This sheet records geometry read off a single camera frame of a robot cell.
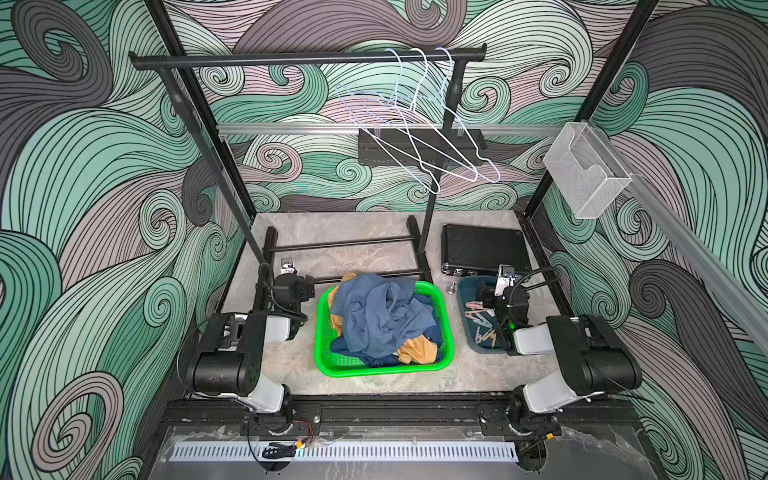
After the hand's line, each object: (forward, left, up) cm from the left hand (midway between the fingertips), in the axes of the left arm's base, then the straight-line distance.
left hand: (290, 275), depth 93 cm
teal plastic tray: (-10, -60, -5) cm, 61 cm away
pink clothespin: (-8, -59, -5) cm, 59 cm away
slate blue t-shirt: (-18, -28, +11) cm, 36 cm away
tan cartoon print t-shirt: (-24, -39, 0) cm, 45 cm away
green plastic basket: (-24, -14, -8) cm, 29 cm away
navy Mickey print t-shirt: (-21, -18, -4) cm, 28 cm away
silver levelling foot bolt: (-2, -52, -5) cm, 52 cm away
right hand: (-1, -66, 0) cm, 66 cm away
